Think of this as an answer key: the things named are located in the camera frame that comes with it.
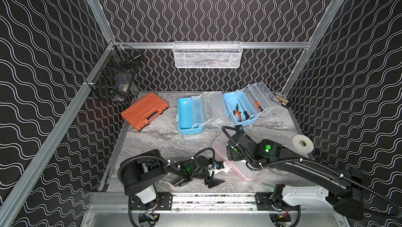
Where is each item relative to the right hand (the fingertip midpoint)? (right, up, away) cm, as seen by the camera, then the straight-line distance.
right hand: (234, 148), depth 75 cm
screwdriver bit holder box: (+42, +25, +38) cm, 62 cm away
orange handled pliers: (+9, +17, +34) cm, 39 cm away
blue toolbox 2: (+16, +21, +40) cm, 48 cm away
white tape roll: (+45, -2, +19) cm, 49 cm away
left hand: (-5, -13, +6) cm, 15 cm away
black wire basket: (-68, +37, +19) cm, 80 cm away
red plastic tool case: (-54, +17, +28) cm, 63 cm away
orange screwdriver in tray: (+22, +19, +24) cm, 38 cm away
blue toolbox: (-12, +17, +23) cm, 31 cm away
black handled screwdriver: (+14, +14, +28) cm, 35 cm away
